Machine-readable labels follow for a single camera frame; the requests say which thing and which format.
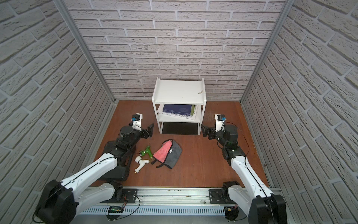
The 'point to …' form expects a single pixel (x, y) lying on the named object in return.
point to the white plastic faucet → (141, 162)
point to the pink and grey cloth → (169, 154)
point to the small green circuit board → (114, 209)
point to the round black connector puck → (231, 213)
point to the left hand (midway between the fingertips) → (144, 119)
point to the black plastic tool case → (125, 153)
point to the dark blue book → (186, 109)
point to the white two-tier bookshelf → (170, 92)
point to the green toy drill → (147, 150)
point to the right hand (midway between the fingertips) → (209, 124)
